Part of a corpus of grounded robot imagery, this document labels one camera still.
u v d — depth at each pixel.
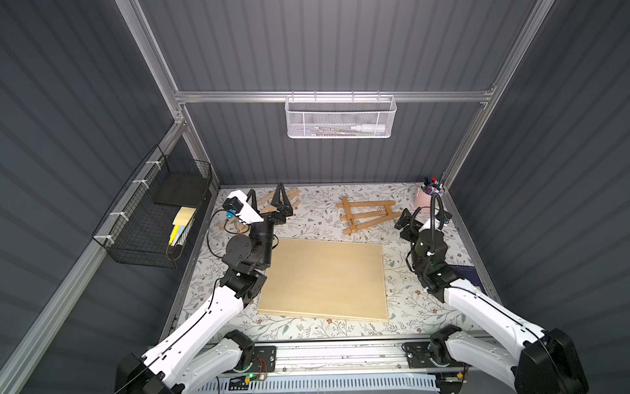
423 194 1.03
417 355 0.74
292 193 1.18
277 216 0.57
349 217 1.05
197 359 0.53
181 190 0.81
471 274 0.92
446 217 0.65
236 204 0.52
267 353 0.75
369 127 0.92
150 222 0.72
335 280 0.90
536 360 0.40
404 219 0.77
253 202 0.65
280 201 0.57
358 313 0.81
